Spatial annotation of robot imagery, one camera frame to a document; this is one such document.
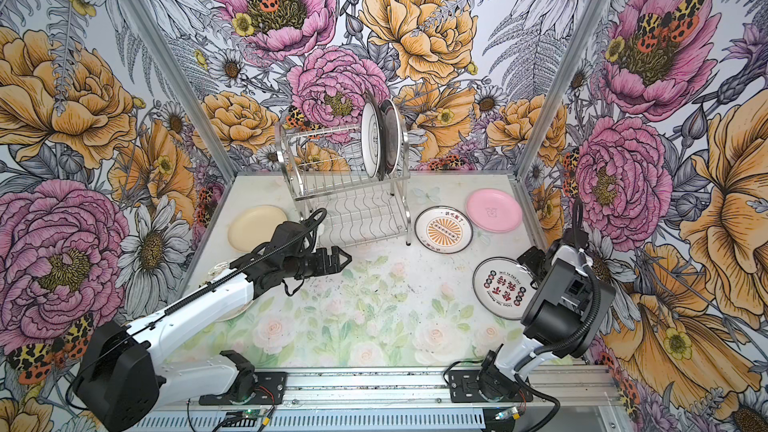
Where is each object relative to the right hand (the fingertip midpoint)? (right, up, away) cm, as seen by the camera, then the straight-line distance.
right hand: (529, 276), depth 90 cm
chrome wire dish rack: (-69, +36, +36) cm, 85 cm away
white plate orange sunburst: (-23, +13, +15) cm, 30 cm away
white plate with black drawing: (-95, +1, +4) cm, 95 cm away
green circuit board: (-74, -27, -19) cm, 81 cm away
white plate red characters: (-7, -3, +2) cm, 8 cm away
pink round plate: (-3, +19, +21) cm, 29 cm away
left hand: (-55, +4, -8) cm, 56 cm away
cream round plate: (-90, +13, +17) cm, 92 cm away
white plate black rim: (-47, +40, -3) cm, 62 cm away
